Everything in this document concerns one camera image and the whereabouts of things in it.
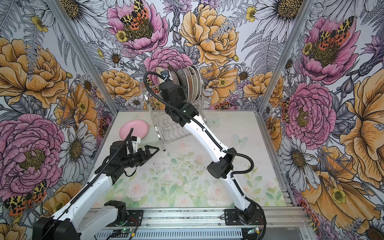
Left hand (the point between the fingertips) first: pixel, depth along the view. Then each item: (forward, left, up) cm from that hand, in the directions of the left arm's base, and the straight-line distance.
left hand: (155, 156), depth 81 cm
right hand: (+22, -12, +27) cm, 37 cm away
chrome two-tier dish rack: (+24, -3, -9) cm, 26 cm away
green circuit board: (-32, +13, -16) cm, 38 cm away
